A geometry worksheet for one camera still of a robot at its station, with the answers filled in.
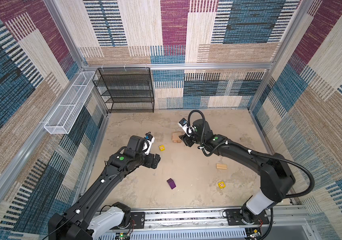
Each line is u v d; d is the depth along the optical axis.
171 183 0.84
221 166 0.90
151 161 0.68
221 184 0.83
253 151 0.51
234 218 0.73
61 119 0.71
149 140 0.69
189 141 0.76
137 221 0.73
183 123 0.73
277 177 0.44
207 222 0.73
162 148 0.97
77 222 0.38
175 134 0.99
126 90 1.11
